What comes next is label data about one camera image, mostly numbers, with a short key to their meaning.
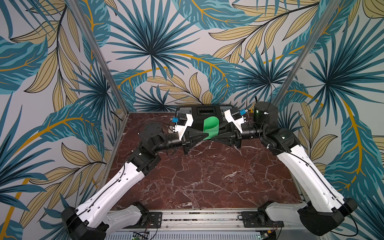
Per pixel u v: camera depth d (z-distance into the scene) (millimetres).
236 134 498
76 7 675
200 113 950
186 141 486
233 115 456
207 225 734
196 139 551
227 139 509
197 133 529
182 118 447
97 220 383
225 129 554
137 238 709
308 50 831
